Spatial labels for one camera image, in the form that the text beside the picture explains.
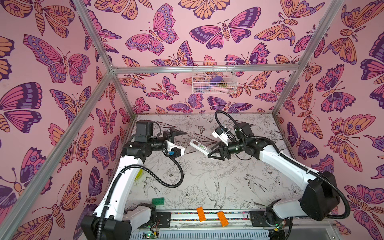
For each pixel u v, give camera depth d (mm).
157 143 593
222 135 674
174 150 550
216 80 961
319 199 414
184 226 730
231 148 672
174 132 605
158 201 794
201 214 746
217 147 726
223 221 720
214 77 966
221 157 666
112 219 376
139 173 852
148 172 460
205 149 714
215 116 636
